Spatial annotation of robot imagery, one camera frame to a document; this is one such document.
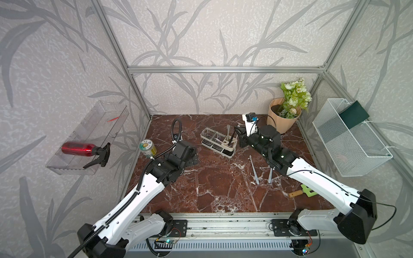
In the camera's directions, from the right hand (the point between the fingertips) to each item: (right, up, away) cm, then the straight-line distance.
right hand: (236, 125), depth 72 cm
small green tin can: (-50, -13, +21) cm, 56 cm away
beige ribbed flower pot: (+33, +1, +29) cm, 44 cm away
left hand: (-23, -14, +3) cm, 27 cm away
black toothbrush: (-1, -5, +6) cm, 8 cm away
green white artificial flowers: (+38, +16, +21) cm, 46 cm away
